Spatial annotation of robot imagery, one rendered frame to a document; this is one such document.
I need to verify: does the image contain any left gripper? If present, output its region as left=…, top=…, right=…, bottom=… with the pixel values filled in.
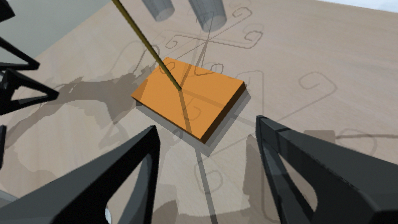
left=0, top=37, right=59, bottom=116

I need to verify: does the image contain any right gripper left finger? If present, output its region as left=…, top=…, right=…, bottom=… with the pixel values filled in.
left=0, top=125, right=160, bottom=224

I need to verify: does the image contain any clear wine glass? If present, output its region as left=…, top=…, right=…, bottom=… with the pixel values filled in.
left=188, top=0, right=227, bottom=32
left=141, top=0, right=175, bottom=22

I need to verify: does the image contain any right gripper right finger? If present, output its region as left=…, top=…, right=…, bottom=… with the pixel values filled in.
left=255, top=115, right=398, bottom=224

